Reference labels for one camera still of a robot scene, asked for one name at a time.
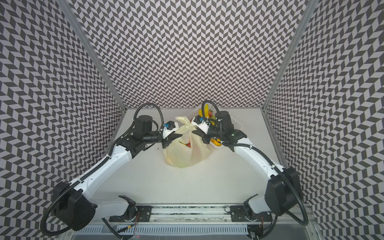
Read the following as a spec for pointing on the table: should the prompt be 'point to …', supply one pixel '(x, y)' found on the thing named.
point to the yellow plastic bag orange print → (187, 149)
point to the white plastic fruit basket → (211, 110)
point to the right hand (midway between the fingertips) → (194, 134)
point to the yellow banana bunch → (207, 113)
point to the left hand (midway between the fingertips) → (180, 134)
